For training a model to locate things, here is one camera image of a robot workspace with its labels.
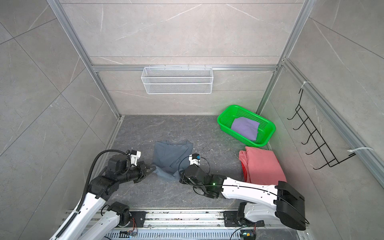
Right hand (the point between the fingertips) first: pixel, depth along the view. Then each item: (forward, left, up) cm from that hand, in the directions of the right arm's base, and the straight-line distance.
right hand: (178, 172), depth 75 cm
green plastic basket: (+36, -61, -11) cm, 72 cm away
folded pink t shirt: (+6, -48, -9) cm, 49 cm away
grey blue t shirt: (+15, +7, -13) cm, 21 cm away
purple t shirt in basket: (+38, -48, -12) cm, 63 cm away
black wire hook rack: (-4, -63, +18) cm, 66 cm away
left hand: (+2, +11, +5) cm, 12 cm away
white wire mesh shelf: (+59, +2, +16) cm, 61 cm away
